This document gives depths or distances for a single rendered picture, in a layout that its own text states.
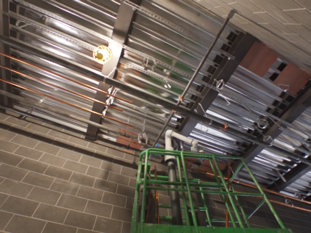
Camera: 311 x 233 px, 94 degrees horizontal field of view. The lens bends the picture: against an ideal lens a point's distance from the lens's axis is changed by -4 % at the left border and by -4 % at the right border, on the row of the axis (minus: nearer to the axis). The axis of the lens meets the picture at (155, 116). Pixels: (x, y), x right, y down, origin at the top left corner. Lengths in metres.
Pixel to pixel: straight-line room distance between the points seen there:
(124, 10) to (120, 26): 0.21
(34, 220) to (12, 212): 0.29
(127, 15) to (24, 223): 3.07
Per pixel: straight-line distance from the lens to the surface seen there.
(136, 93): 2.10
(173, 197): 2.05
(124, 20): 2.59
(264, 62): 3.41
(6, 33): 3.68
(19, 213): 2.87
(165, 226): 1.66
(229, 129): 2.66
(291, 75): 3.84
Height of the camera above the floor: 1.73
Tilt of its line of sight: 58 degrees up
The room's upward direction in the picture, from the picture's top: straight up
